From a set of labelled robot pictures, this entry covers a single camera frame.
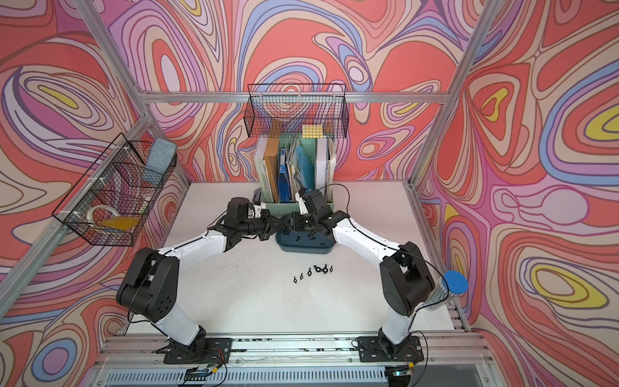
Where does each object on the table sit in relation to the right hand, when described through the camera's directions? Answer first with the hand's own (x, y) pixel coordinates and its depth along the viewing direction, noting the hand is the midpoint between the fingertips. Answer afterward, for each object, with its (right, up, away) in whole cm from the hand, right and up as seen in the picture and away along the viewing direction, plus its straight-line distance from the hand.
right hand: (291, 227), depth 86 cm
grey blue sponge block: (-44, +25, -5) cm, 51 cm away
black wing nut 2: (+4, -19, +2) cm, 19 cm away
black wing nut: (+7, -18, +4) cm, 20 cm away
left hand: (-1, +2, -1) cm, 2 cm away
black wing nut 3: (+1, -20, +2) cm, 20 cm away
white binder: (+11, +25, +7) cm, 28 cm away
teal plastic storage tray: (+5, -8, +12) cm, 15 cm away
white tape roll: (-54, +5, -20) cm, 58 cm away
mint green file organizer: (+2, +28, +9) cm, 30 cm away
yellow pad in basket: (-46, +3, -19) cm, 50 cm away
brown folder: (-8, +25, +7) cm, 27 cm away
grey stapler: (-18, +12, +24) cm, 32 cm away
